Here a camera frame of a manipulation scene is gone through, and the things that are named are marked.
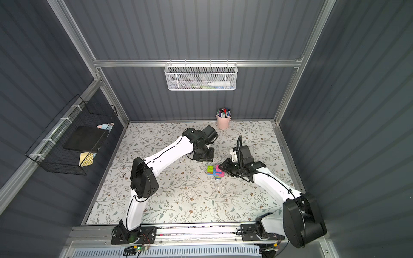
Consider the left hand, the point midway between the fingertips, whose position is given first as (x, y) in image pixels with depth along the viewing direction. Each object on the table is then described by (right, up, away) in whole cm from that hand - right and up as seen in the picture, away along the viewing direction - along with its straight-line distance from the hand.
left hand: (212, 162), depth 83 cm
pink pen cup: (+8, +23, +29) cm, 37 cm away
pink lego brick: (+5, -7, +3) cm, 9 cm away
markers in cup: (+8, +30, +25) cm, 40 cm away
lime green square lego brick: (-1, -4, +3) cm, 5 cm away
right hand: (+4, -4, 0) cm, 6 cm away
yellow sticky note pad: (-49, +5, -22) cm, 54 cm away
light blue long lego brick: (+1, -7, +4) cm, 8 cm away
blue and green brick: (+3, -10, +7) cm, 13 cm away
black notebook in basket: (-59, +13, -9) cm, 61 cm away
